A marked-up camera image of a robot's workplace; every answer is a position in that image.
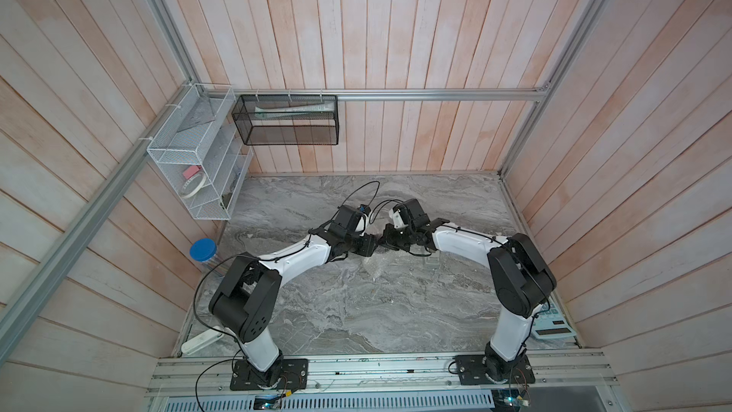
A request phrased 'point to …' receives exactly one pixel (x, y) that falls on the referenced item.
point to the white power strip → (201, 341)
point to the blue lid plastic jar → (205, 251)
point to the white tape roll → (193, 185)
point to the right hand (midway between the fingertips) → (376, 240)
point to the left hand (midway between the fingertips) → (370, 245)
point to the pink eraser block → (191, 171)
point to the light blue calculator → (551, 323)
